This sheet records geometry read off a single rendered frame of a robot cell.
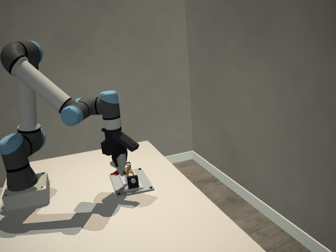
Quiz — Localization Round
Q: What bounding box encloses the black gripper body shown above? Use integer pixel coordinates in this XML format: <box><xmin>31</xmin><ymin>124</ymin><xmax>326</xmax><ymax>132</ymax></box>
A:
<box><xmin>101</xmin><ymin>127</ymin><xmax>126</xmax><ymax>156</ymax></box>

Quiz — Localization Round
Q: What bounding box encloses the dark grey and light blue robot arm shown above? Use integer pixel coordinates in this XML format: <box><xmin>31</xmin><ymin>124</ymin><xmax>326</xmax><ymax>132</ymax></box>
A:
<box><xmin>0</xmin><ymin>40</ymin><xmax>122</xmax><ymax>192</ymax></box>

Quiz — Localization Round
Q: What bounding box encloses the ball valve with red lever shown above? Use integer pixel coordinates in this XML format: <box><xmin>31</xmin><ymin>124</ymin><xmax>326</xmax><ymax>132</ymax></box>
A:
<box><xmin>113</xmin><ymin>162</ymin><xmax>143</xmax><ymax>192</ymax></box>

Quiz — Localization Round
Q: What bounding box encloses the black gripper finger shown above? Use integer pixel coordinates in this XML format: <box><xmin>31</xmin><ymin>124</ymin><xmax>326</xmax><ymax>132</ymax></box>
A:
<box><xmin>110</xmin><ymin>149</ymin><xmax>123</xmax><ymax>176</ymax></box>
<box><xmin>119</xmin><ymin>148</ymin><xmax>128</xmax><ymax>174</ymax></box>

